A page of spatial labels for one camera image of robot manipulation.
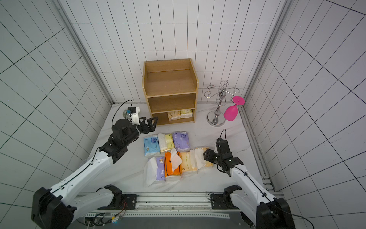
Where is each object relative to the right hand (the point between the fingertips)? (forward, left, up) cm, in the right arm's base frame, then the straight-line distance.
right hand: (202, 154), depth 86 cm
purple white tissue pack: (-12, +27, +3) cm, 30 cm away
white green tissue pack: (+7, +24, 0) cm, 25 cm away
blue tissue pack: (+4, +33, +1) cm, 34 cm away
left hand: (+8, +30, +22) cm, 38 cm away
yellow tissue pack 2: (+30, +11, +3) cm, 32 cm away
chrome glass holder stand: (+31, -11, -3) cm, 33 cm away
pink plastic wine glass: (+25, -18, +11) cm, 33 cm away
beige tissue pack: (-5, +8, 0) cm, 10 cm away
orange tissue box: (-7, +18, +2) cm, 19 cm away
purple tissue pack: (+8, +14, +1) cm, 16 cm away
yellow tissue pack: (+28, +21, +2) cm, 35 cm away
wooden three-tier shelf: (+31, +22, +27) cm, 47 cm away
